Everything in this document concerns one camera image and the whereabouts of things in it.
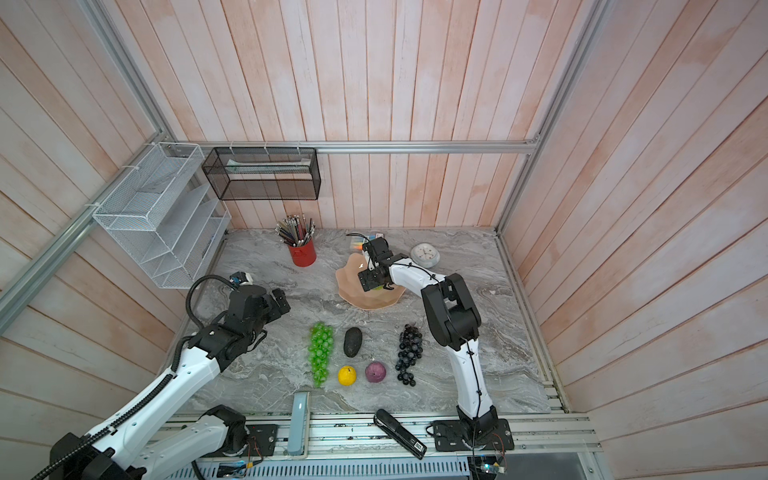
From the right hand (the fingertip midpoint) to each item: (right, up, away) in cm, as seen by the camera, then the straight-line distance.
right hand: (373, 275), depth 104 cm
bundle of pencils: (-27, +16, -3) cm, 31 cm away
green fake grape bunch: (-15, -19, -18) cm, 30 cm away
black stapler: (+7, -37, -32) cm, 49 cm away
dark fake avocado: (-6, -18, -17) cm, 26 cm away
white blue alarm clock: (+20, +7, +7) cm, 22 cm away
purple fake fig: (+1, -25, -24) cm, 34 cm away
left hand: (-28, -7, -23) cm, 36 cm away
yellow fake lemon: (-7, -26, -24) cm, 36 cm away
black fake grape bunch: (+11, -20, -20) cm, 30 cm away
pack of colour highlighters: (-6, +12, +11) cm, 18 cm away
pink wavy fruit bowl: (-8, -5, -3) cm, 9 cm away
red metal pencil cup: (-25, +7, +1) cm, 26 cm away
